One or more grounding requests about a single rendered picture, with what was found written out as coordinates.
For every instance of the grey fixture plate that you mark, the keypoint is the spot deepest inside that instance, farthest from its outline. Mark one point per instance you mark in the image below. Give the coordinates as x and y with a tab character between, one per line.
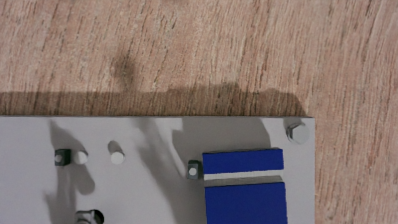
151	186

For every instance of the blue rectangular block with slot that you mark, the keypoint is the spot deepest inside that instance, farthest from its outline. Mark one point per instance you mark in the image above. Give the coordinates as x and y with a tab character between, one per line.
245	186

